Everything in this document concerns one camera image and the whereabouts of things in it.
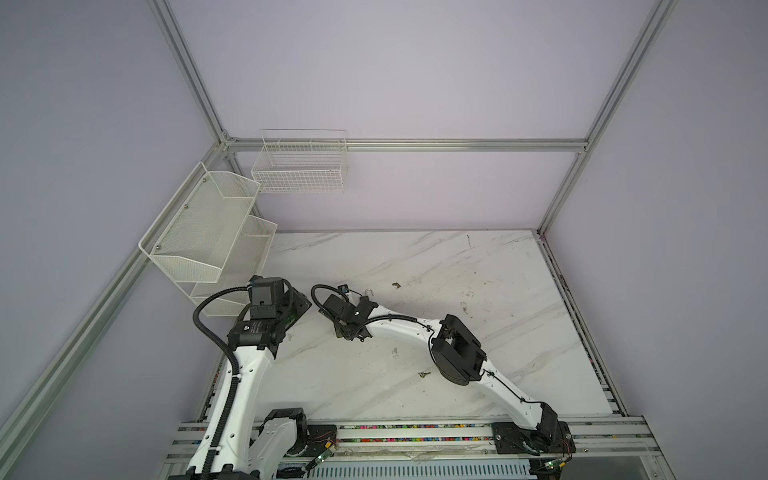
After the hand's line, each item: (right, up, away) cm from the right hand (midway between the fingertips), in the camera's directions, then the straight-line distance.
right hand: (342, 324), depth 94 cm
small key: (+25, -12, -10) cm, 30 cm away
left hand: (-8, +9, -17) cm, 21 cm away
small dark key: (+18, +12, +10) cm, 23 cm away
